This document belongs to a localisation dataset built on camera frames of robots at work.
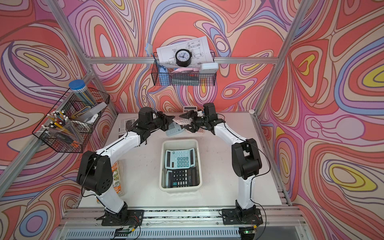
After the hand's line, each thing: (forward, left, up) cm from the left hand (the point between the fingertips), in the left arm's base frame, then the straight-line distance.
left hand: (177, 114), depth 83 cm
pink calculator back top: (+29, -4, -23) cm, 37 cm away
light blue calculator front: (-29, +4, -22) cm, 36 cm away
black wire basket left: (-1, +54, +6) cm, 55 cm away
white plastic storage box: (-12, +1, -12) cm, 17 cm away
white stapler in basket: (-8, +41, +7) cm, 42 cm away
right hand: (-2, -2, -5) cm, 6 cm away
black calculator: (-29, -5, -21) cm, 35 cm away
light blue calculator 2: (-18, -1, -19) cm, 26 cm away
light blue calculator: (+10, +5, -24) cm, 26 cm away
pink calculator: (-2, -3, -3) cm, 5 cm away
